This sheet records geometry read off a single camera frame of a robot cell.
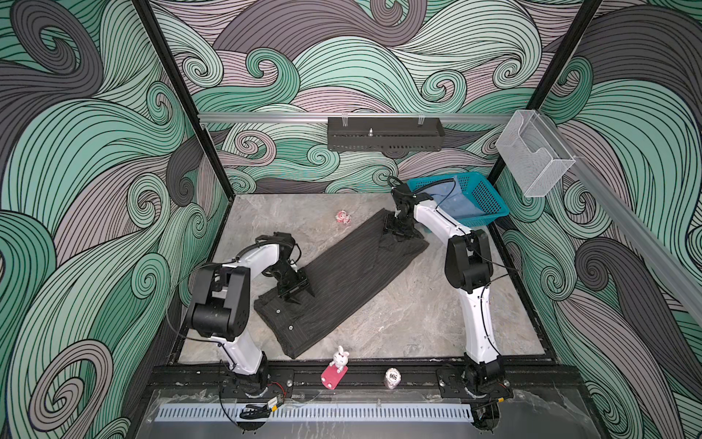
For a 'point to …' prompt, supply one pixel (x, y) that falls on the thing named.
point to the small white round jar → (392, 378)
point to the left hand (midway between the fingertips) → (309, 293)
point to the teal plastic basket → (477, 188)
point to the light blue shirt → (448, 198)
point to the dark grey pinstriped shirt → (343, 285)
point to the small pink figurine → (342, 217)
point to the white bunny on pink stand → (333, 374)
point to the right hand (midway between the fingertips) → (390, 231)
